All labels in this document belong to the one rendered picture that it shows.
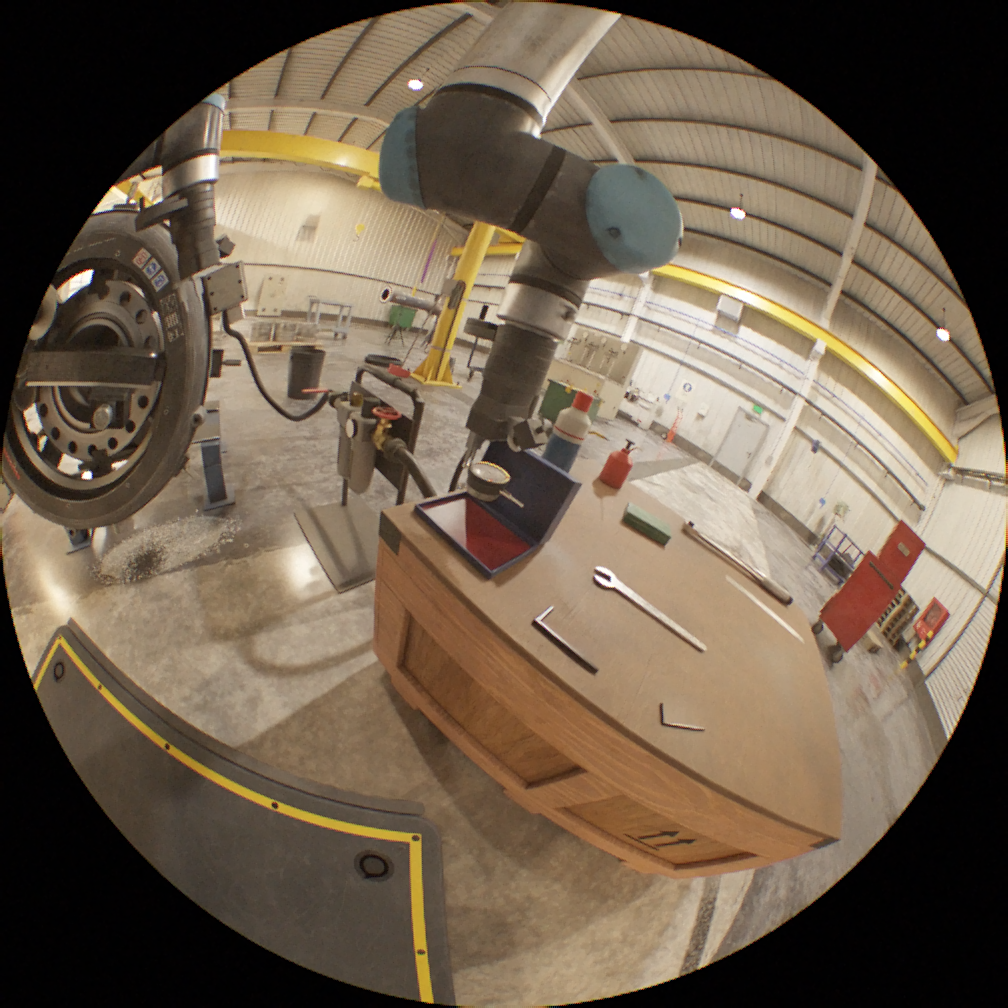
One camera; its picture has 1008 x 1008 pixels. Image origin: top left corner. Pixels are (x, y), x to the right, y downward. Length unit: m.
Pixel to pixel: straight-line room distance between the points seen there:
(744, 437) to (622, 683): 9.89
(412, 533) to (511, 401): 0.21
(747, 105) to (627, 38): 2.55
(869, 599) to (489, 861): 2.92
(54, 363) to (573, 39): 0.91
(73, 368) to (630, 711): 1.10
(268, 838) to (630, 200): 0.65
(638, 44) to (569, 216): 8.48
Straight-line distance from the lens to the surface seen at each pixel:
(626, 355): 6.43
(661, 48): 8.63
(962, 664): 8.97
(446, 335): 3.95
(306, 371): 2.47
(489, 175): 0.24
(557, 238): 0.26
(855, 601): 3.06
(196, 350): 0.81
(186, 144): 0.58
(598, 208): 0.23
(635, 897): 0.97
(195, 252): 0.55
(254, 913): 0.48
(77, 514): 1.03
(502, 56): 0.29
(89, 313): 1.01
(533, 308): 0.34
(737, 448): 10.11
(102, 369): 0.84
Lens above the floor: 0.73
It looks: 29 degrees down
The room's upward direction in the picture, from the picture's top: 22 degrees clockwise
